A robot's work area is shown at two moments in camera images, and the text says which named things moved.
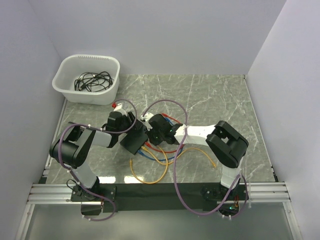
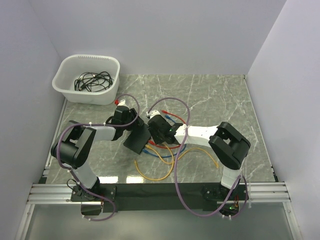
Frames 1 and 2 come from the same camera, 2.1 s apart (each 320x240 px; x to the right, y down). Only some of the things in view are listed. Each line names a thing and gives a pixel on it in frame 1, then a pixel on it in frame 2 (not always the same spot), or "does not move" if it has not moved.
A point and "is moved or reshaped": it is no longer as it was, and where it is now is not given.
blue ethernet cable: (142, 153) is moved or reshaped
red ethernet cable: (151, 147) is moved or reshaped
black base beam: (95, 200) does not move
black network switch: (135, 139) is moved or reshaped
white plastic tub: (71, 66) does not move
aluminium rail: (252, 193) does not move
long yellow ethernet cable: (167, 164) to (164, 176)
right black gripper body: (156, 137) does not move
